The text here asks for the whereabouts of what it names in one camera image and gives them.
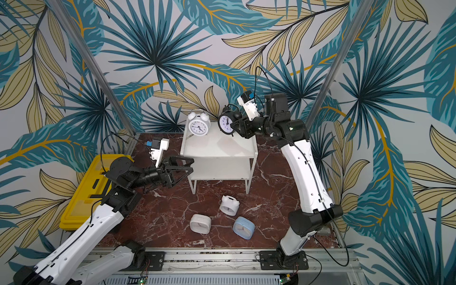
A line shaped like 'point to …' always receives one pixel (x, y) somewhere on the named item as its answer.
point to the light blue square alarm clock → (243, 227)
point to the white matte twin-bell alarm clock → (229, 205)
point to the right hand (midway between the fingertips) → (237, 122)
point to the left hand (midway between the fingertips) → (191, 169)
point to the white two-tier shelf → (217, 156)
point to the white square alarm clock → (200, 223)
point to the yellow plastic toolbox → (78, 214)
